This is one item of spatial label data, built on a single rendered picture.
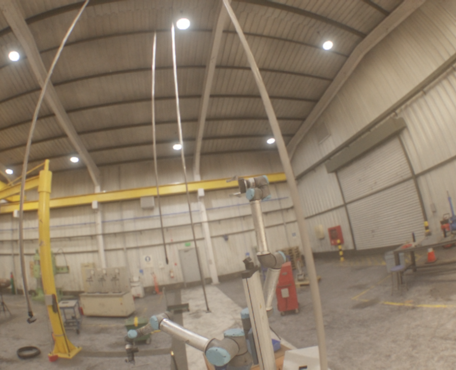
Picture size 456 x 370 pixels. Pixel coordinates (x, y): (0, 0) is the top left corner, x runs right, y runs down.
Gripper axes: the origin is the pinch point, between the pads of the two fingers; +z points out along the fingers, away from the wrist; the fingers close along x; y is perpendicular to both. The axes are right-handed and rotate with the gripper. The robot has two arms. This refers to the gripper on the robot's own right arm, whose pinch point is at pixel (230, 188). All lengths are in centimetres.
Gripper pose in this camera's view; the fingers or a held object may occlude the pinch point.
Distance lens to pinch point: 188.3
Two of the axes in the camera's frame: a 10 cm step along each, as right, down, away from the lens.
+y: 1.3, 2.7, -9.5
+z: -9.7, 2.2, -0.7
